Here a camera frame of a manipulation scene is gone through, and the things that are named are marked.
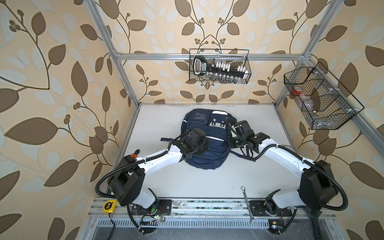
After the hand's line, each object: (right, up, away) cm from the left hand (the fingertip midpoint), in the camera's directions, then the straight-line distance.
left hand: (211, 140), depth 82 cm
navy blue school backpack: (+5, +9, +17) cm, 20 cm away
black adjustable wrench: (+49, -35, -10) cm, 61 cm away
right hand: (+10, -1, +5) cm, 11 cm away
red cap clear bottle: (+48, +28, -1) cm, 55 cm away
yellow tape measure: (-52, -31, -8) cm, 61 cm away
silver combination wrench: (+19, -37, -11) cm, 43 cm away
